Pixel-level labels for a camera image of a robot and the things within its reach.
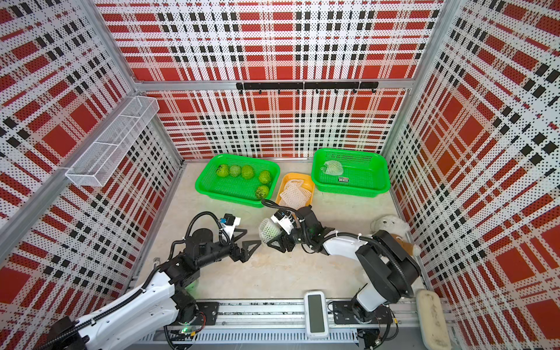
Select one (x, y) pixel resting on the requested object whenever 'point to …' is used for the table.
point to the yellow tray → (296, 191)
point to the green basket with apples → (238, 180)
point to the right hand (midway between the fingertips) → (276, 239)
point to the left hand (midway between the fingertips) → (256, 237)
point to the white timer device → (316, 315)
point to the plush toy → (397, 228)
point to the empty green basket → (351, 173)
